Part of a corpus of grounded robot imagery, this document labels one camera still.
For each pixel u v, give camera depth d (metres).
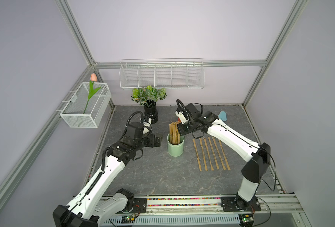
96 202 0.41
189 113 0.61
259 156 0.45
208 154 0.92
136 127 0.54
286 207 0.74
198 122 0.56
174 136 0.86
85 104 0.78
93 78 0.80
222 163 0.89
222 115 1.12
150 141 0.66
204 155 0.91
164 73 0.98
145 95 0.92
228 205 0.74
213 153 0.93
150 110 1.00
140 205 0.74
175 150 0.87
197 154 0.93
